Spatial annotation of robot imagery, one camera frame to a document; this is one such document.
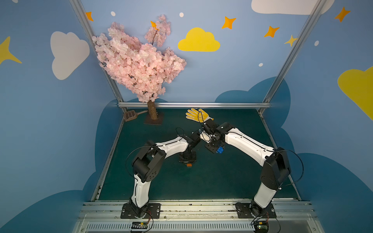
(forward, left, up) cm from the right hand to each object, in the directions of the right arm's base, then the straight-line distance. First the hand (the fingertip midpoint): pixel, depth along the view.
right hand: (213, 144), depth 87 cm
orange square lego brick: (-10, +14, -11) cm, 20 cm away
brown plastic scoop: (+29, +64, -9) cm, 71 cm away
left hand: (-7, +13, -11) cm, 18 cm away
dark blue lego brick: (-7, -3, +5) cm, 9 cm away
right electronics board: (-39, -25, -16) cm, 49 cm away
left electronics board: (-42, +38, -14) cm, 58 cm away
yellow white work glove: (+34, +8, -12) cm, 37 cm away
